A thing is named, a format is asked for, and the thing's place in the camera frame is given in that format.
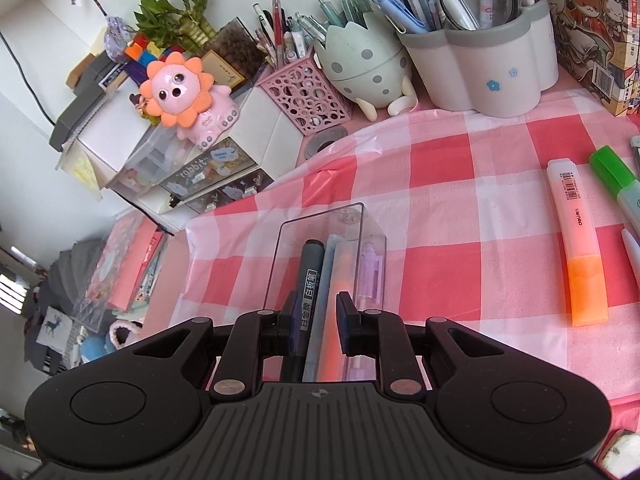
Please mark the comic book with cartoon cover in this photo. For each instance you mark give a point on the comic book with cartoon cover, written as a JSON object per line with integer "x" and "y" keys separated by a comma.
{"x": 590, "y": 10}

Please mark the white storage box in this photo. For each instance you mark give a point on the white storage box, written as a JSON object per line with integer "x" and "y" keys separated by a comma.
{"x": 105, "y": 135}

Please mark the pink stationery stack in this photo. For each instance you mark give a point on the pink stationery stack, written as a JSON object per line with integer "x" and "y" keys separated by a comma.
{"x": 130, "y": 265}

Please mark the pink lion toy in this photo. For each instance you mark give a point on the pink lion toy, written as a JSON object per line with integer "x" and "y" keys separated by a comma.
{"x": 175, "y": 90}

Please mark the brown clear container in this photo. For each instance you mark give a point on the brown clear container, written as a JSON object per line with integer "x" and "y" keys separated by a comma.
{"x": 240, "y": 45}

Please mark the black marker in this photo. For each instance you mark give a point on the black marker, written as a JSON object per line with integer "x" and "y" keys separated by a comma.
{"x": 310, "y": 280}

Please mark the white drawer organizer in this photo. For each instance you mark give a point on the white drawer organizer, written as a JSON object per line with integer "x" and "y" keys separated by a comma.
{"x": 270, "y": 130}

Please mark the group of black and red pens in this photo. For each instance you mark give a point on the group of black and red pens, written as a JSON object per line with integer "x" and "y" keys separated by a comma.
{"x": 276, "y": 20}

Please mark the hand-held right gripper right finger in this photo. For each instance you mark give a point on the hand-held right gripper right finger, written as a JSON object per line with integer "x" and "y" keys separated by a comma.
{"x": 347, "y": 322}

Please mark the large dark grey box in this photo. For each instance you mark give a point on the large dark grey box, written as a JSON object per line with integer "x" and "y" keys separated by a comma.
{"x": 85, "y": 115}

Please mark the pink pen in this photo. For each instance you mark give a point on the pink pen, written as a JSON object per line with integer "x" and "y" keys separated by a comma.
{"x": 345, "y": 265}

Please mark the pink checked tablecloth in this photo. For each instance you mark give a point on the pink checked tablecloth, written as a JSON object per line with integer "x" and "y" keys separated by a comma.
{"x": 450, "y": 240}

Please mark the group of grey gel pens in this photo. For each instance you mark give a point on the group of grey gel pens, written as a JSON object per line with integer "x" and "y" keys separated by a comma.
{"x": 350, "y": 5}

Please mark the colourful puzzle cube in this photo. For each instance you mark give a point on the colourful puzzle cube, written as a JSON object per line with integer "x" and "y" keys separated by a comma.
{"x": 137, "y": 55}

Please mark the purple mechanical pencil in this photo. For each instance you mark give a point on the purple mechanical pencil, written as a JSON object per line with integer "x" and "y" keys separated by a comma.
{"x": 370, "y": 280}

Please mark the orange highlighter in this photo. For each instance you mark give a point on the orange highlighter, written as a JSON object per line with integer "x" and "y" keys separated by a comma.
{"x": 580, "y": 240}

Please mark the purple fabric sachet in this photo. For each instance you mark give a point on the purple fabric sachet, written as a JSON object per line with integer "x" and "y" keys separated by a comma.
{"x": 117, "y": 40}

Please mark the clear plastic organizer box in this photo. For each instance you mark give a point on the clear plastic organizer box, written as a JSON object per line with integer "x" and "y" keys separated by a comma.
{"x": 300, "y": 230}

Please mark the green highlighter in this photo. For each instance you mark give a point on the green highlighter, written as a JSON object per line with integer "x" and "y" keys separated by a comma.
{"x": 612, "y": 167}

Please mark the lucky bamboo plant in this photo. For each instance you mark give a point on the lucky bamboo plant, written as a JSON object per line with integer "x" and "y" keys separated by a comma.
{"x": 192, "y": 25}

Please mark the yellow sticker sheet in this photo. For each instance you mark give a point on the yellow sticker sheet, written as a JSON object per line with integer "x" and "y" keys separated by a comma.
{"x": 82, "y": 172}

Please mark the egg-shaped pen holder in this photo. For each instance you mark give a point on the egg-shaped pen holder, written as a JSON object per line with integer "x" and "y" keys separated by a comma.
{"x": 360, "y": 65}

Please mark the round desk grommet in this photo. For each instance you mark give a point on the round desk grommet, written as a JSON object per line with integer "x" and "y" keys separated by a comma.
{"x": 316, "y": 146}

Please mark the small colourful figurine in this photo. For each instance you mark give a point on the small colourful figurine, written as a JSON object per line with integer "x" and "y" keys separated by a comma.
{"x": 145, "y": 110}

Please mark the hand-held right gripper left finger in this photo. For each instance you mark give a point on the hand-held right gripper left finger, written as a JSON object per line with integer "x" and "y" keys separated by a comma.
{"x": 289, "y": 322}

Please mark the cloud-shaped pen holder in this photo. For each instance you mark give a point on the cloud-shaped pen holder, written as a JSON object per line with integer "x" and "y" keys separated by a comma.
{"x": 475, "y": 75}

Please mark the grey cloth pile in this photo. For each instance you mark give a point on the grey cloth pile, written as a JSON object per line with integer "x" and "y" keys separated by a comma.
{"x": 65, "y": 280}

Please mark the small dark grey box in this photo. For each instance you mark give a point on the small dark grey box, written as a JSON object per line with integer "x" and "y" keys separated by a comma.
{"x": 100, "y": 75}

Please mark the clear drawer with cloud stickers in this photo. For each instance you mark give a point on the clear drawer with cloud stickers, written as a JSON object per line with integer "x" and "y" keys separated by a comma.
{"x": 210, "y": 167}

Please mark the pink perforated pen holder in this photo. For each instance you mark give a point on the pink perforated pen holder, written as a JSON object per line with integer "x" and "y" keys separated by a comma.
{"x": 305, "y": 95}

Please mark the deer print card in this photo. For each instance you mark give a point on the deer print card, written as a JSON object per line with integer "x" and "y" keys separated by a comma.
{"x": 51, "y": 330}

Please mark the clear compartment box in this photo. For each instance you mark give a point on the clear compartment box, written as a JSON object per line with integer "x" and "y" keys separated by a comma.
{"x": 150, "y": 160}

